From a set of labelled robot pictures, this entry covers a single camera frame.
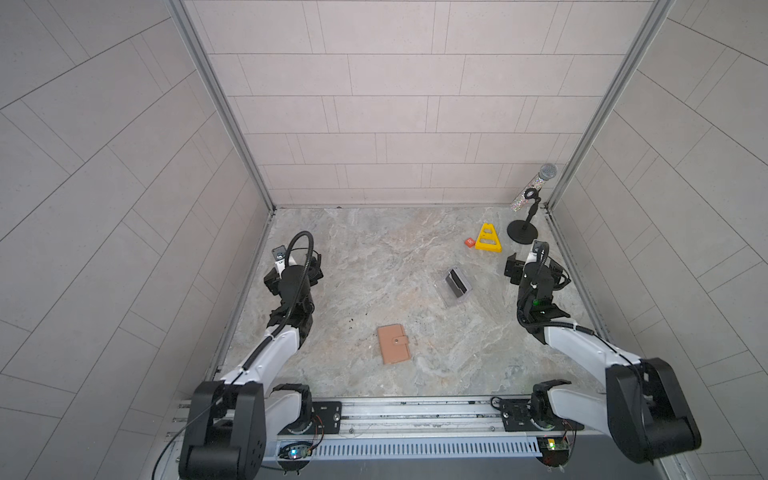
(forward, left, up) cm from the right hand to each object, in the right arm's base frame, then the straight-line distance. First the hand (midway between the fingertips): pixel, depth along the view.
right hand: (529, 253), depth 86 cm
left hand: (+2, +67, +3) cm, 67 cm away
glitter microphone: (+20, -8, +14) cm, 25 cm away
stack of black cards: (-3, +21, -9) cm, 23 cm away
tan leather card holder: (-20, +41, -11) cm, 47 cm away
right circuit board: (-45, +5, -15) cm, 48 cm away
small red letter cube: (+15, +12, -12) cm, 23 cm away
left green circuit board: (-42, +63, -9) cm, 76 cm away
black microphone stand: (+19, -8, -13) cm, 24 cm away
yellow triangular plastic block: (+16, +6, -12) cm, 21 cm away
